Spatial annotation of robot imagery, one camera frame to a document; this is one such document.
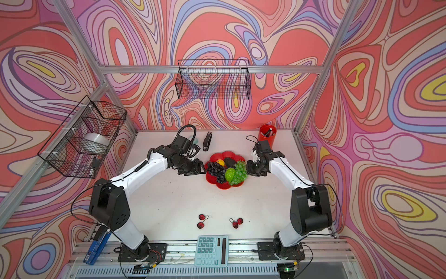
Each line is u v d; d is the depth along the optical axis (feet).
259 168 2.44
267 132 3.44
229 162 3.20
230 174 2.98
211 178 3.07
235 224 2.63
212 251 2.37
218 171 3.06
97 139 2.40
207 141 3.55
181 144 2.26
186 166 2.37
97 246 2.41
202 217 2.70
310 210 1.46
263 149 2.32
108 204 1.47
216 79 3.15
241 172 2.96
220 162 3.21
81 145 2.31
